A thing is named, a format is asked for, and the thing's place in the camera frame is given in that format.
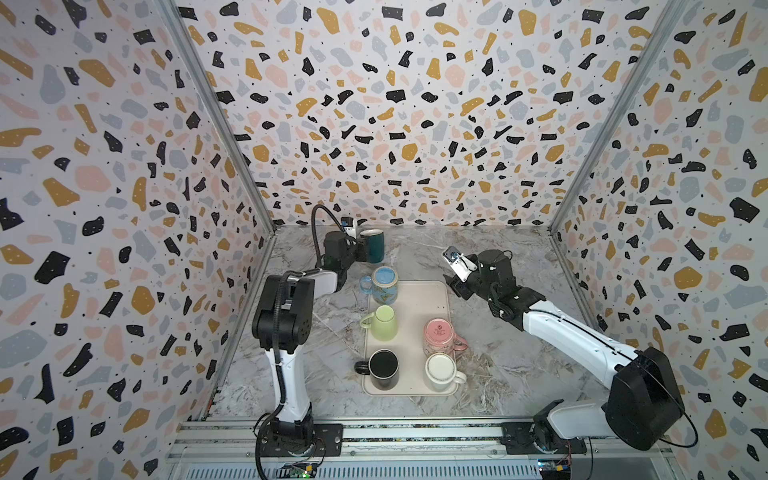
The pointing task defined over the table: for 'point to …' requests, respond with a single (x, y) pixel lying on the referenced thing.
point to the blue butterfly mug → (383, 285)
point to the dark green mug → (375, 244)
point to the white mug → (441, 371)
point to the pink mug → (439, 337)
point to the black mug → (383, 367)
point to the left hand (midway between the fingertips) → (367, 233)
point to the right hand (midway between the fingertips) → (452, 259)
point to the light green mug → (382, 323)
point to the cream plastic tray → (409, 338)
